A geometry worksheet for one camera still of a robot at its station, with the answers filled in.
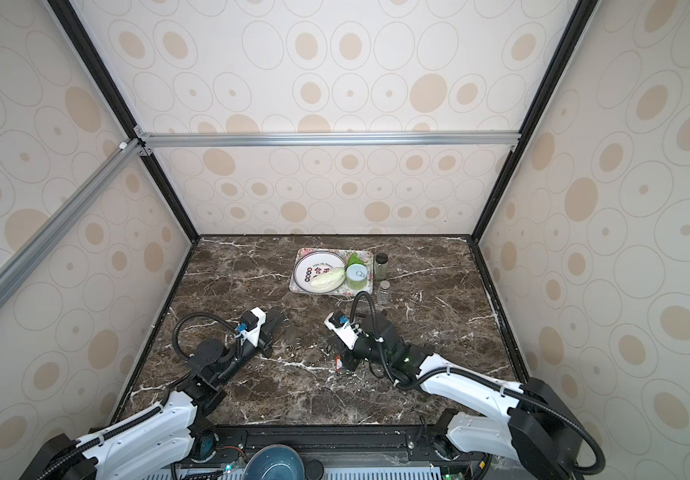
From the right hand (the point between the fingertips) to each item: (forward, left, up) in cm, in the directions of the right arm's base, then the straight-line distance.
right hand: (332, 339), depth 78 cm
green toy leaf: (+32, -6, -5) cm, 33 cm away
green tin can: (+26, -7, -8) cm, 28 cm away
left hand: (+3, +11, +8) cm, 14 cm away
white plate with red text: (+35, +9, -11) cm, 38 cm away
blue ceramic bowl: (-26, +14, -11) cm, 31 cm away
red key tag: (-1, -1, -13) cm, 13 cm away
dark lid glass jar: (+29, -15, -5) cm, 33 cm away
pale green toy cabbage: (+26, +3, -9) cm, 28 cm away
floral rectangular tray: (+40, -10, -13) cm, 44 cm away
